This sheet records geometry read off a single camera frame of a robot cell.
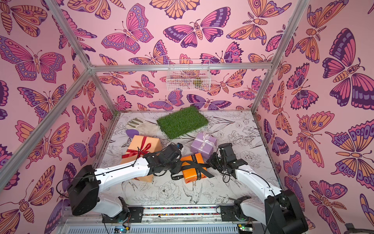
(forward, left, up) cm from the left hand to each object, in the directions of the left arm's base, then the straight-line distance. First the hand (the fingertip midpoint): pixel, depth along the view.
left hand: (182, 163), depth 83 cm
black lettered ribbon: (+1, -6, -1) cm, 6 cm away
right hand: (+3, -14, -1) cm, 15 cm away
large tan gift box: (+9, +25, +4) cm, 27 cm away
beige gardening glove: (+33, +30, -8) cm, 45 cm away
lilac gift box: (+11, -15, -1) cm, 19 cm away
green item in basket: (+46, -9, +23) cm, 52 cm away
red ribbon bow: (+5, +25, +4) cm, 25 cm away
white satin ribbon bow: (+19, -14, 0) cm, 24 cm away
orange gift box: (-6, -4, -1) cm, 8 cm away
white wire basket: (+51, -1, +26) cm, 57 cm away
